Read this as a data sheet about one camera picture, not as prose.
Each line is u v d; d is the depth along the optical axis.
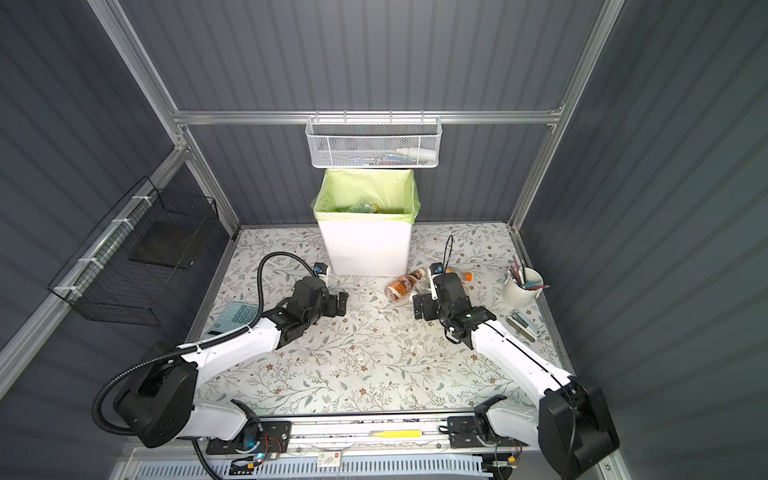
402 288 0.96
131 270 0.72
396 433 0.74
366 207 0.94
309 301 0.67
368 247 0.94
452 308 0.64
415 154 0.90
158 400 0.42
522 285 0.93
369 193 1.01
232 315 0.94
